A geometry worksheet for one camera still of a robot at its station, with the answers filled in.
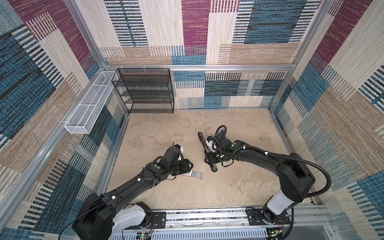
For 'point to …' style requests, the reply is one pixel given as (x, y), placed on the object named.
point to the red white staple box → (188, 174)
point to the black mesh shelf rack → (146, 89)
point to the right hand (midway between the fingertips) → (210, 160)
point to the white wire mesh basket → (81, 120)
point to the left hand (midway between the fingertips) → (192, 164)
